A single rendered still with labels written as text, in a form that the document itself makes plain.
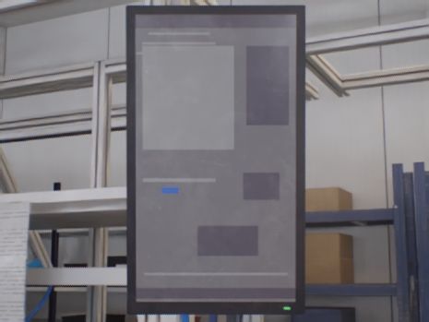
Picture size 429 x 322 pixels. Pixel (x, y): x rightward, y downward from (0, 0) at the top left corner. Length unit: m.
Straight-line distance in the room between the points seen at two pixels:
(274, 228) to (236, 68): 0.27
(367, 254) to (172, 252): 3.65
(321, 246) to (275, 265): 3.18
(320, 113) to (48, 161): 2.45
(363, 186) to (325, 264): 0.73
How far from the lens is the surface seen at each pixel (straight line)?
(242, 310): 1.14
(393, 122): 4.79
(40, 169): 6.07
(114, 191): 1.45
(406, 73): 2.40
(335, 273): 4.28
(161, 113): 1.11
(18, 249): 1.58
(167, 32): 1.12
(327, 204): 4.32
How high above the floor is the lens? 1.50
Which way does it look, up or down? 10 degrees up
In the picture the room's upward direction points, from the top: straight up
